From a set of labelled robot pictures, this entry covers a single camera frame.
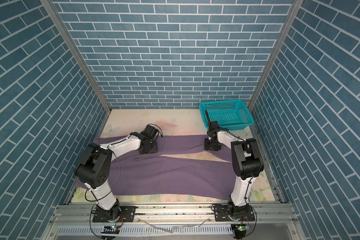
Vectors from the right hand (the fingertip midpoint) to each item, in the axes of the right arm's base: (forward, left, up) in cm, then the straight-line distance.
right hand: (207, 146), depth 98 cm
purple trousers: (-21, +43, 0) cm, 48 cm away
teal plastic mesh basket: (+32, -19, -1) cm, 38 cm away
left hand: (-6, +35, +2) cm, 36 cm away
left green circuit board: (-49, +47, -3) cm, 68 cm away
